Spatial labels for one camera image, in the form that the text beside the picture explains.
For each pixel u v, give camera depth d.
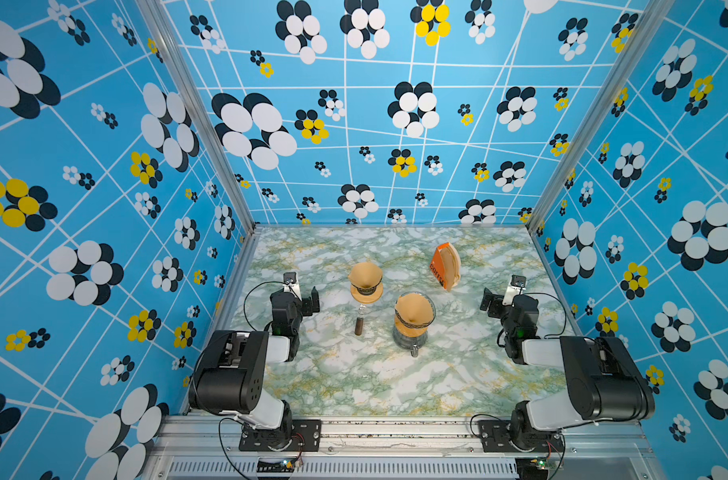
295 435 0.73
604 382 0.45
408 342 0.85
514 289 0.80
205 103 0.87
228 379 0.44
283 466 0.70
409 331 0.80
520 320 0.71
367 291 0.88
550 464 0.70
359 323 0.87
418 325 0.76
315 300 0.87
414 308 0.81
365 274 0.86
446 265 0.99
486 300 0.87
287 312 0.72
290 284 0.79
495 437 0.73
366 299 0.87
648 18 0.69
